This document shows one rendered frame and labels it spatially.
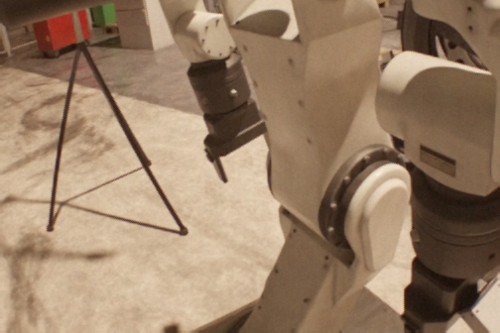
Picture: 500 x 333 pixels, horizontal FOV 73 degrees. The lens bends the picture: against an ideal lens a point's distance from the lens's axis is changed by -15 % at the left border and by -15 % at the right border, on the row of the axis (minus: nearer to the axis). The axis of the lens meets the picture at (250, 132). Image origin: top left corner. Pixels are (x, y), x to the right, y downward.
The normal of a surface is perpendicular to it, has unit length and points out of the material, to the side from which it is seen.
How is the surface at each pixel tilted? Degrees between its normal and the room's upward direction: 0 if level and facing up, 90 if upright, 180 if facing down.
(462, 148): 97
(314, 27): 90
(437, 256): 101
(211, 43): 90
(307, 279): 60
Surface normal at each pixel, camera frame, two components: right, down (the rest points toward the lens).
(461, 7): -0.82, 0.48
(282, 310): -0.80, -0.19
